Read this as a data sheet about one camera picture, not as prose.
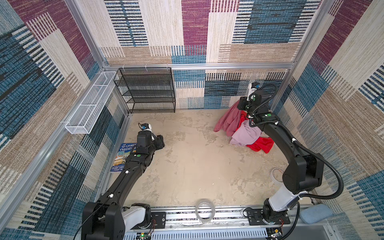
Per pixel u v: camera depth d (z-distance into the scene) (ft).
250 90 2.43
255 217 2.40
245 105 2.44
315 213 2.39
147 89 3.57
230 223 2.39
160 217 2.43
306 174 1.48
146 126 2.39
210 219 2.35
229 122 3.00
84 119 2.34
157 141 2.44
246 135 3.02
